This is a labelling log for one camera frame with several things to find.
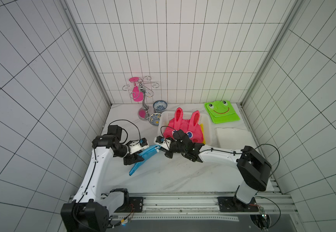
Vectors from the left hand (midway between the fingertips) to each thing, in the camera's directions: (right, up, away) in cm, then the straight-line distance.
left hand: (138, 156), depth 73 cm
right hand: (+7, +3, +6) cm, 10 cm away
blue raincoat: (+4, +2, -1) cm, 5 cm away
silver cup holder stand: (-3, +24, +40) cm, 47 cm away
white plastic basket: (+42, +18, +25) cm, 52 cm away
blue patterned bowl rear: (+8, +29, +44) cm, 54 cm away
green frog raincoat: (+58, +24, +40) cm, 75 cm away
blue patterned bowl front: (+5, +19, +34) cm, 40 cm away
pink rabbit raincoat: (+33, +13, +27) cm, 44 cm away
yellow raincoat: (+40, +13, +27) cm, 50 cm away
